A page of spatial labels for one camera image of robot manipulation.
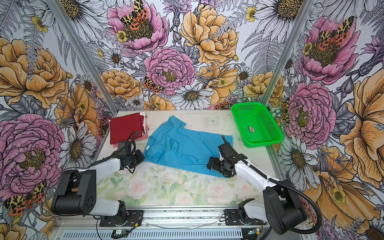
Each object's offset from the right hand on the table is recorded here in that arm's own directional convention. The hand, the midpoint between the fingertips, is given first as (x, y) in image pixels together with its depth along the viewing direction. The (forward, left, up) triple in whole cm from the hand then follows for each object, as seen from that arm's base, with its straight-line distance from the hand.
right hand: (214, 172), depth 85 cm
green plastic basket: (+38, -36, -5) cm, 52 cm away
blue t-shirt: (+19, +23, -2) cm, 30 cm away
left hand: (+10, +42, -2) cm, 43 cm away
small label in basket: (+34, -31, -5) cm, 46 cm away
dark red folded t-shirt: (+35, +59, 0) cm, 69 cm away
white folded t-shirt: (+36, +46, 0) cm, 59 cm away
